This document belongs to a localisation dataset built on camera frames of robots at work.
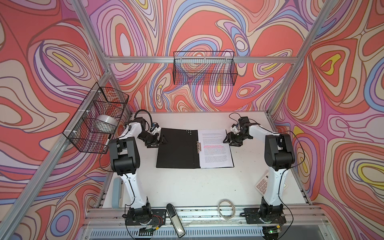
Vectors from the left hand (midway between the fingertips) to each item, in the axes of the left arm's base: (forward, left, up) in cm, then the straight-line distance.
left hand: (163, 143), depth 94 cm
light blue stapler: (-30, +21, -2) cm, 36 cm away
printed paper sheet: (-4, -33, -6) cm, 34 cm away
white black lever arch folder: (-2, -11, -6) cm, 12 cm away
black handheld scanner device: (-41, -11, -2) cm, 43 cm away
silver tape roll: (-2, +24, +25) cm, 35 cm away
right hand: (+2, -42, -6) cm, 43 cm away
